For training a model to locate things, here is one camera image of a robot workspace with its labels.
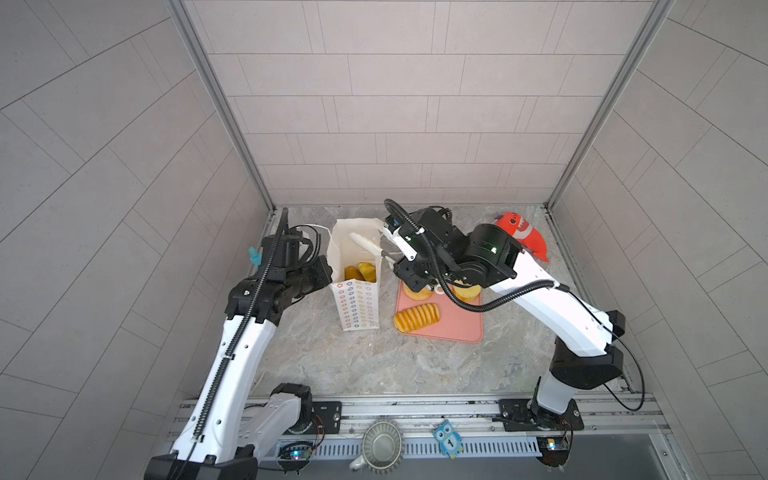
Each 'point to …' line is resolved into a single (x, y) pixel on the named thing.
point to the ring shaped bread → (424, 294)
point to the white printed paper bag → (359, 301)
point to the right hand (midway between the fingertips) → (400, 268)
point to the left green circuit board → (294, 457)
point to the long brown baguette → (352, 272)
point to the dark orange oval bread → (368, 271)
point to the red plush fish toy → (529, 237)
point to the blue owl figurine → (450, 441)
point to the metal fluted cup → (383, 447)
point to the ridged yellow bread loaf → (413, 318)
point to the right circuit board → (553, 450)
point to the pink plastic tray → (453, 323)
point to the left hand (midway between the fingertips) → (339, 264)
